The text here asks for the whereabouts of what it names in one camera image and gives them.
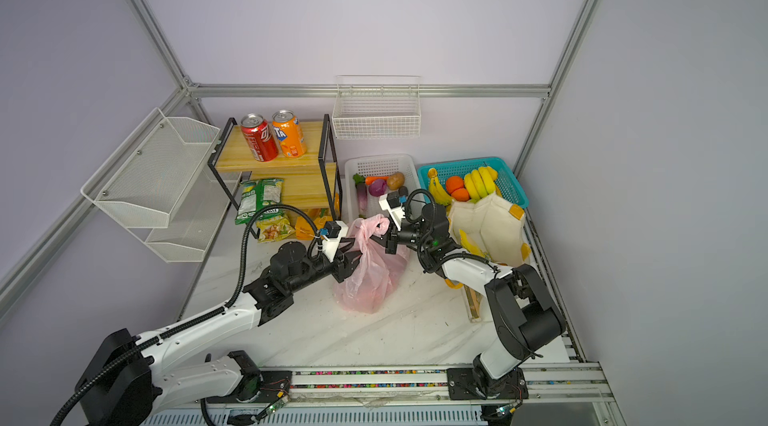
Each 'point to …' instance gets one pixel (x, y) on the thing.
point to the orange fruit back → (453, 183)
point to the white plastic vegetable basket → (378, 166)
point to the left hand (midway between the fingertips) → (361, 246)
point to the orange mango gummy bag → (305, 229)
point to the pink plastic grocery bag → (366, 288)
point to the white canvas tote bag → (494, 226)
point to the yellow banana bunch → (480, 182)
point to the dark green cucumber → (403, 190)
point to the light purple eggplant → (362, 199)
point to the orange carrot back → (370, 179)
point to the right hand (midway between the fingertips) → (361, 233)
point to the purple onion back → (378, 187)
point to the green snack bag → (255, 195)
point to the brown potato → (395, 180)
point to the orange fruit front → (462, 195)
